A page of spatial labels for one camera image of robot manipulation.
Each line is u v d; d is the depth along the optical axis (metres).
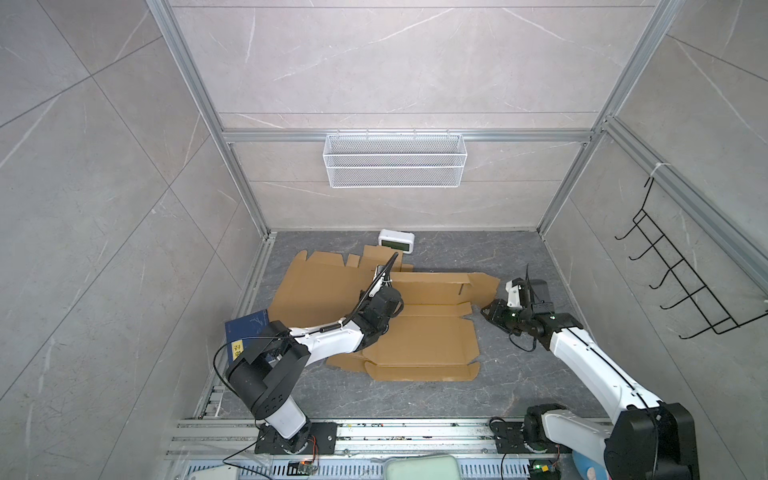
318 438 0.73
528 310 0.65
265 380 0.44
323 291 1.05
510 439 0.73
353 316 0.67
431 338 0.95
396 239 1.10
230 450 0.71
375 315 0.68
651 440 0.39
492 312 0.75
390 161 1.00
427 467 0.66
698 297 0.64
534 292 0.65
